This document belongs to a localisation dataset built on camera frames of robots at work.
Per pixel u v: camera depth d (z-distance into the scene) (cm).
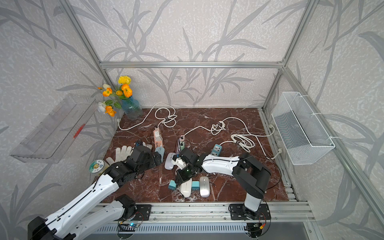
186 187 79
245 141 100
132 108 105
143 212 73
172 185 81
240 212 74
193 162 67
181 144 91
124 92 79
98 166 81
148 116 115
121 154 94
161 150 92
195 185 81
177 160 77
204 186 81
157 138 94
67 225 40
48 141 65
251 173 48
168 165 89
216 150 94
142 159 60
